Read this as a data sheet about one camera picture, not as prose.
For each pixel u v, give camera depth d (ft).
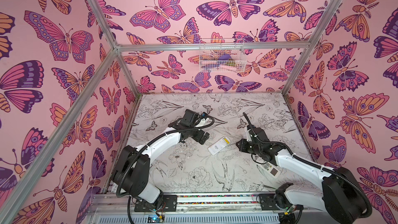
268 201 2.39
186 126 2.17
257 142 2.16
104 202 2.50
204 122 2.57
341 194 1.33
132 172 1.42
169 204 2.41
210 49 3.12
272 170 2.69
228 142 3.03
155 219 2.38
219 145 3.02
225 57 3.12
